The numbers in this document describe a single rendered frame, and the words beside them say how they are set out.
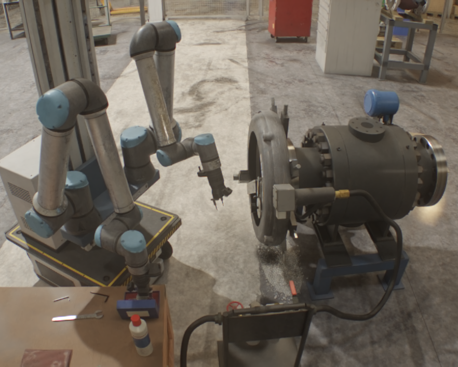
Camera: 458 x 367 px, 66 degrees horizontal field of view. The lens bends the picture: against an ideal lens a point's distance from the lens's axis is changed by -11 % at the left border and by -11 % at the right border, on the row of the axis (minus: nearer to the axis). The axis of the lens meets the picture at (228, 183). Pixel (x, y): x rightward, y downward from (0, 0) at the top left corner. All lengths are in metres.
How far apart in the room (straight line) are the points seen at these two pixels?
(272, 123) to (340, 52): 3.95
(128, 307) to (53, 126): 0.78
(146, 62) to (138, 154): 0.53
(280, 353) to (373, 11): 4.76
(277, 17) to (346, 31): 1.82
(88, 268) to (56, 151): 0.94
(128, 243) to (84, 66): 0.90
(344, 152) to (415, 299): 1.07
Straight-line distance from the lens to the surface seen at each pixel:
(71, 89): 1.32
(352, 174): 2.06
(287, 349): 2.16
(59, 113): 1.27
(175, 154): 1.85
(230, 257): 2.58
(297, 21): 7.34
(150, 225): 2.36
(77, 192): 1.79
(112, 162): 1.49
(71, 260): 2.27
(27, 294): 1.98
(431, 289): 2.69
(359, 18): 5.79
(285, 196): 1.76
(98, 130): 1.43
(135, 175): 2.14
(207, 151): 1.80
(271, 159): 1.87
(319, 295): 2.41
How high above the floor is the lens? 1.85
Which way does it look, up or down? 35 degrees down
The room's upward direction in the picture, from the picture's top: straight up
